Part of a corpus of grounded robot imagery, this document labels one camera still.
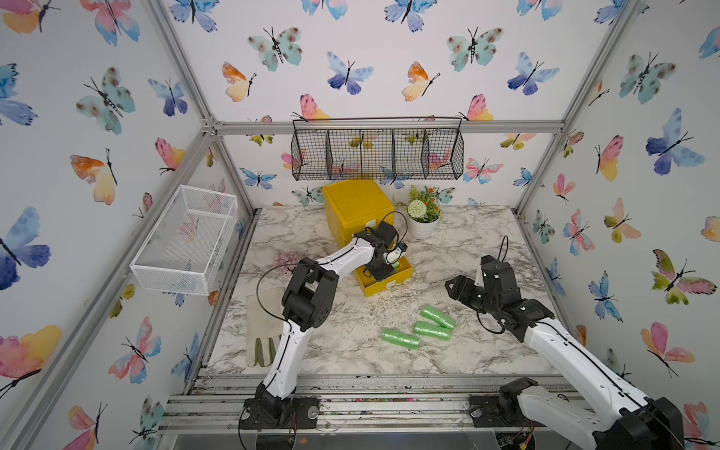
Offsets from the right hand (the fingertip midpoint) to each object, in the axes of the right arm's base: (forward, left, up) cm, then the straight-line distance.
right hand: (455, 284), depth 81 cm
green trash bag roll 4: (-4, +3, -13) cm, 14 cm away
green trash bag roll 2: (-12, +15, -12) cm, 23 cm away
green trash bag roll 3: (-9, +5, -13) cm, 17 cm away
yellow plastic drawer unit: (+26, +32, +5) cm, 41 cm away
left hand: (+13, +20, -13) cm, 27 cm away
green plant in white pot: (+28, +7, 0) cm, 29 cm away
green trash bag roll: (+13, +16, -11) cm, 24 cm away
